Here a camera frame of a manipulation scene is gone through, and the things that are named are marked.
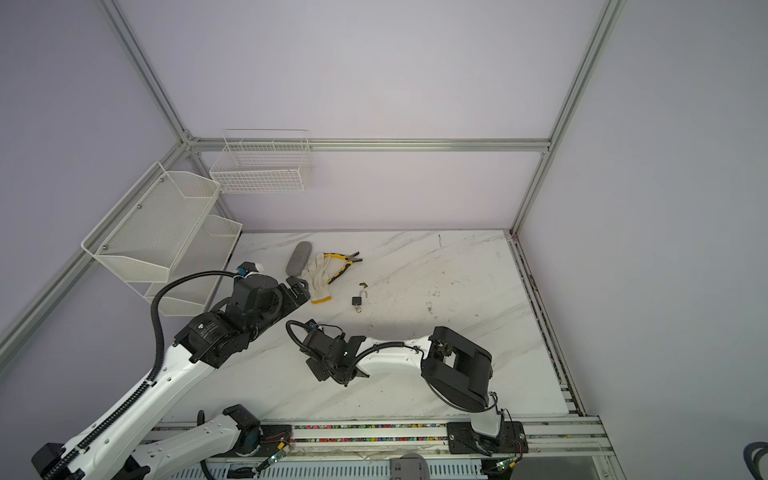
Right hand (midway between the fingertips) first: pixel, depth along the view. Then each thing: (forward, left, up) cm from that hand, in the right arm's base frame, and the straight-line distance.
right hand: (319, 357), depth 83 cm
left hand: (+7, +3, +21) cm, 23 cm away
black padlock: (+22, -8, -5) cm, 24 cm away
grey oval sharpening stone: (+38, +15, -1) cm, 41 cm away
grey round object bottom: (-25, -25, -4) cm, 36 cm away
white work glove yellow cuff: (+30, +7, -2) cm, 31 cm away
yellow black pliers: (+40, -3, -3) cm, 40 cm away
